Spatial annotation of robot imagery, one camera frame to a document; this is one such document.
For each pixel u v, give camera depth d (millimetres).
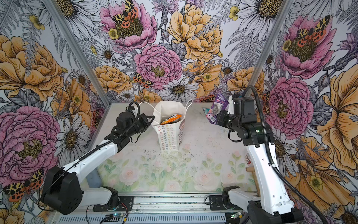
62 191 411
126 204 735
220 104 662
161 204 761
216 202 740
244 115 447
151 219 1116
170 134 828
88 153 497
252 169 852
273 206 357
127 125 637
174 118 863
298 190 349
